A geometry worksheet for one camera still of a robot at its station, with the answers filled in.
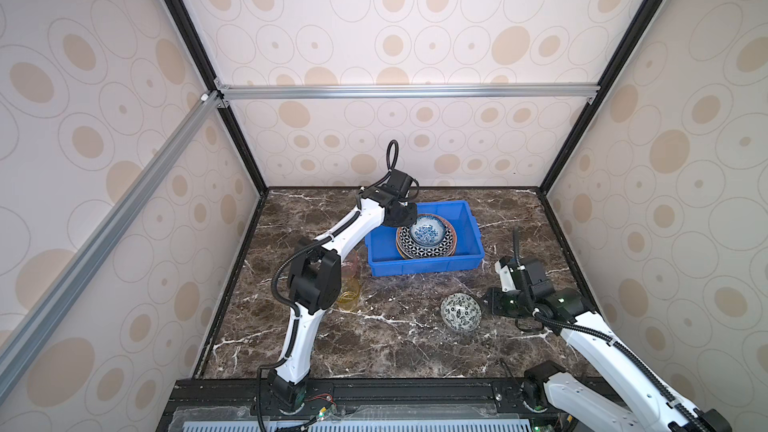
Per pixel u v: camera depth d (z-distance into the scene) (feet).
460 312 2.86
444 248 3.20
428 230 3.28
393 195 2.29
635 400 1.42
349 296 3.00
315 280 1.80
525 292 1.93
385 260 2.91
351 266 3.19
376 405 2.39
